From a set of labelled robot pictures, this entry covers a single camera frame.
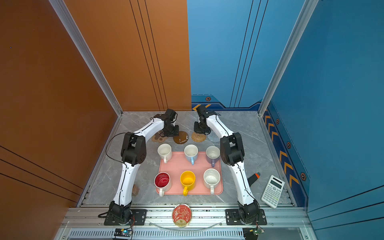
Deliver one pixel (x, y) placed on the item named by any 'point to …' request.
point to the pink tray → (178, 164)
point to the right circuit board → (252, 233)
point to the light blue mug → (191, 152)
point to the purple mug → (212, 154)
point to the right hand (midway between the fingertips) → (196, 131)
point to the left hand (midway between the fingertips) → (178, 133)
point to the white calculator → (273, 191)
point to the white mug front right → (211, 179)
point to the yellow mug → (187, 179)
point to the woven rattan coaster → (198, 137)
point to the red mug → (162, 181)
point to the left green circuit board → (122, 232)
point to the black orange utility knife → (253, 178)
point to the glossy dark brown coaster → (182, 138)
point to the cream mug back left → (165, 151)
